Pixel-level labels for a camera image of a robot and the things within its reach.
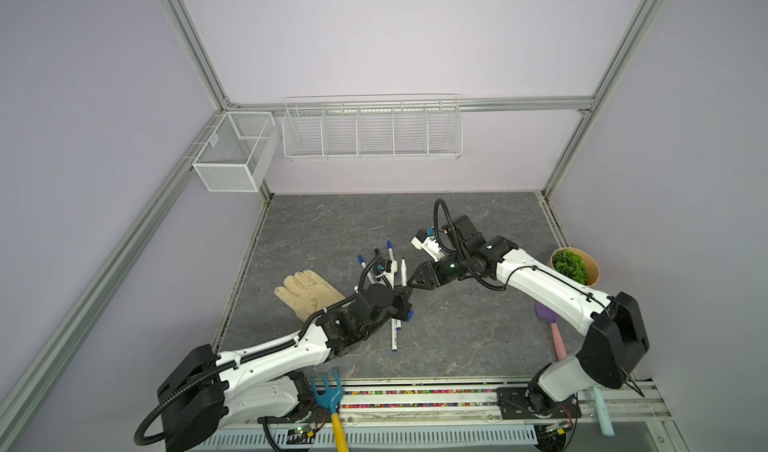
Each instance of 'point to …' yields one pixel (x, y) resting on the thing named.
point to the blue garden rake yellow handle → (330, 397)
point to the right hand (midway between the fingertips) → (414, 284)
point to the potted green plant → (575, 265)
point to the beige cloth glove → (309, 294)
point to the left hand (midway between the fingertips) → (411, 292)
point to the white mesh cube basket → (238, 152)
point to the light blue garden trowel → (605, 419)
